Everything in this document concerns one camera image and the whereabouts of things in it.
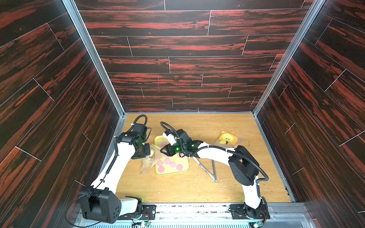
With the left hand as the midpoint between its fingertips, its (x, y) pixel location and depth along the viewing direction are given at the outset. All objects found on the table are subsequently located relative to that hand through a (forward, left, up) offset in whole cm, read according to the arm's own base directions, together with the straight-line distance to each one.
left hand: (146, 153), depth 81 cm
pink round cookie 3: (0, -14, -14) cm, 20 cm away
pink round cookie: (+3, -11, -15) cm, 18 cm away
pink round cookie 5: (-3, -7, -14) cm, 16 cm away
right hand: (+7, -9, -3) cm, 12 cm away
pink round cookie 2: (+2, -6, -15) cm, 17 cm away
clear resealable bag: (+7, -2, -14) cm, 16 cm away
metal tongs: (-7, -40, -13) cm, 43 cm away
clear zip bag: (+21, -53, -12) cm, 59 cm away
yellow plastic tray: (+17, -4, -12) cm, 21 cm away
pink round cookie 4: (-1, -19, -15) cm, 24 cm away
